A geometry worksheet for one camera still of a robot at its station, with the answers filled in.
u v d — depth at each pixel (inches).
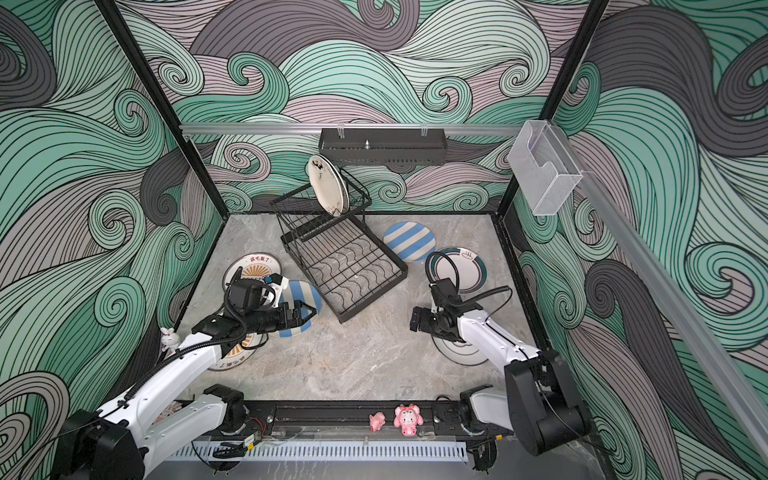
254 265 40.8
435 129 36.6
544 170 30.6
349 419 29.4
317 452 29.9
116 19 28.1
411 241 43.7
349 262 40.5
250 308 25.4
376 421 28.0
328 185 33.2
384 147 37.8
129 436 15.7
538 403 16.0
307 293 38.1
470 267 40.8
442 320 25.9
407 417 28.0
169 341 31.3
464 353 32.9
